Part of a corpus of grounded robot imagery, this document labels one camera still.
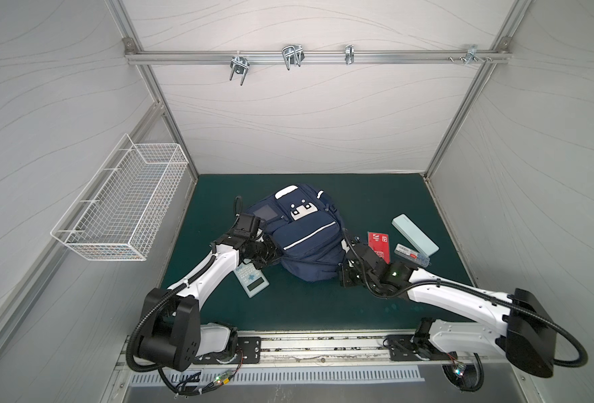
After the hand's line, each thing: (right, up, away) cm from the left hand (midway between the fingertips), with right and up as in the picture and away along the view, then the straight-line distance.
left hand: (279, 252), depth 84 cm
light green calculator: (-10, -10, +3) cm, 14 cm away
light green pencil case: (+52, +5, +15) cm, 55 cm away
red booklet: (+39, 0, +15) cm, 42 cm away
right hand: (+20, -5, -3) cm, 21 cm away
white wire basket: (-44, +16, -15) cm, 49 cm away
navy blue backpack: (+10, +7, +6) cm, 14 cm away
